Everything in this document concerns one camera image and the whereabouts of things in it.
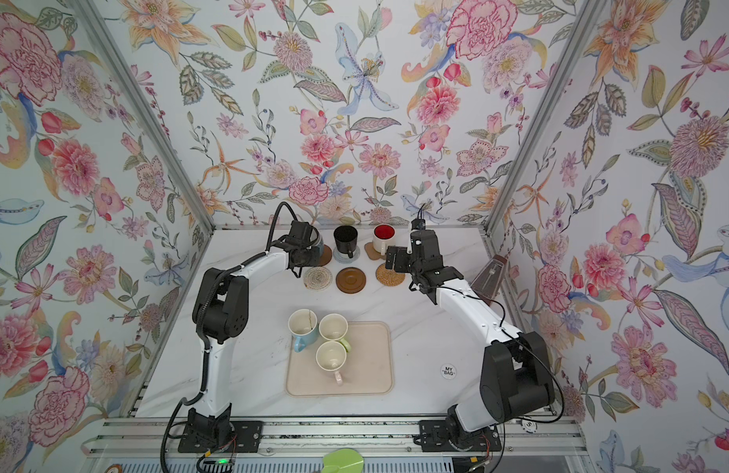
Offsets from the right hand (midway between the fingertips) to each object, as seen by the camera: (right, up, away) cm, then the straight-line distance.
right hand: (402, 247), depth 88 cm
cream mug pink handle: (-20, -30, -6) cm, 37 cm away
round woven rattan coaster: (-3, -10, +18) cm, 21 cm away
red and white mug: (-4, +5, +21) cm, 22 cm away
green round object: (-16, -52, -16) cm, 57 cm away
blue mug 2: (-26, +1, +14) cm, 30 cm away
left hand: (-27, -1, +17) cm, 32 cm away
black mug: (-18, +4, +17) cm, 25 cm away
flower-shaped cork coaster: (-10, +1, +26) cm, 28 cm away
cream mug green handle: (-20, -24, 0) cm, 31 cm away
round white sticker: (+13, -36, -4) cm, 38 cm away
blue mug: (-30, -24, +2) cm, 39 cm away
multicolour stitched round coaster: (-28, -11, +18) cm, 35 cm away
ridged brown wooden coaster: (-16, -11, +16) cm, 25 cm away
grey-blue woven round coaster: (-19, -3, +22) cm, 29 cm away
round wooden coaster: (-25, -3, +22) cm, 34 cm away
